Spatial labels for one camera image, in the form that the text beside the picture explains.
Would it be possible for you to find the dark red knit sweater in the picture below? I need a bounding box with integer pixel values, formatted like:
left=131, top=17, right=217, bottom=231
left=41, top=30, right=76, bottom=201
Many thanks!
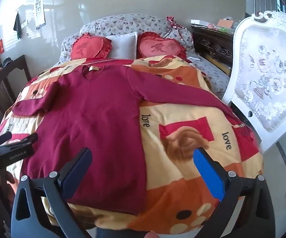
left=12, top=65, right=232, bottom=215

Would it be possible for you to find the dark wooden side table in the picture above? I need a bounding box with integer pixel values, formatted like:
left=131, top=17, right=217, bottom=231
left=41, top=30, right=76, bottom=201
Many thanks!
left=0, top=54, right=32, bottom=115

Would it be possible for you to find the orange cream patterned blanket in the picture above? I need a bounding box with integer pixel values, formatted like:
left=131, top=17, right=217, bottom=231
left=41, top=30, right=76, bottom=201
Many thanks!
left=0, top=55, right=263, bottom=234

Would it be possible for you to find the left red heart pillow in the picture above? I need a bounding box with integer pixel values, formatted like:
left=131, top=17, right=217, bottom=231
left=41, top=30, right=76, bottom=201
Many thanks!
left=71, top=33, right=112, bottom=60

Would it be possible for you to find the red heart pillow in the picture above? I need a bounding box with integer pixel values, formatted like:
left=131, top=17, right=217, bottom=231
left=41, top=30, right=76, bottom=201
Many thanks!
left=71, top=33, right=112, bottom=60
left=136, top=32, right=187, bottom=59

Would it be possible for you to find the dark hanging cloth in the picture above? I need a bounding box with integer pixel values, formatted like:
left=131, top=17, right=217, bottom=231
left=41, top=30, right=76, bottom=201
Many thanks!
left=13, top=12, right=22, bottom=39

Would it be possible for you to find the white square pillow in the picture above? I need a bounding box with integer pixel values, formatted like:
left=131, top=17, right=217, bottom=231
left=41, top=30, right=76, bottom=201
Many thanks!
left=107, top=32, right=138, bottom=60

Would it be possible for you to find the floral bed quilt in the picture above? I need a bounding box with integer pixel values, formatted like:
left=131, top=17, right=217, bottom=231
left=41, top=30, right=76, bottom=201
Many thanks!
left=59, top=13, right=230, bottom=99

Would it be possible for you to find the white ornate upholstered chair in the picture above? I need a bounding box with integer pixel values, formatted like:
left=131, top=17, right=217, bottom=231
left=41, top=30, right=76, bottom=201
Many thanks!
left=222, top=11, right=286, bottom=153

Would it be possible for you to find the right red heart pillow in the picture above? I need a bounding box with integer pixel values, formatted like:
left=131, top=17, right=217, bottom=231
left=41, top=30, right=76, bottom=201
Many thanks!
left=136, top=32, right=187, bottom=59

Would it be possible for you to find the dark carved wooden cabinet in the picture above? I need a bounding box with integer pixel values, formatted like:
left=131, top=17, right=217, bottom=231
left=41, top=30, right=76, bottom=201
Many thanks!
left=191, top=25, right=233, bottom=76

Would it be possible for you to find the wall calendar poster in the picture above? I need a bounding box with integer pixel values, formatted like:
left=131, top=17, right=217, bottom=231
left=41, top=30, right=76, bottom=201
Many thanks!
left=34, top=0, right=46, bottom=30

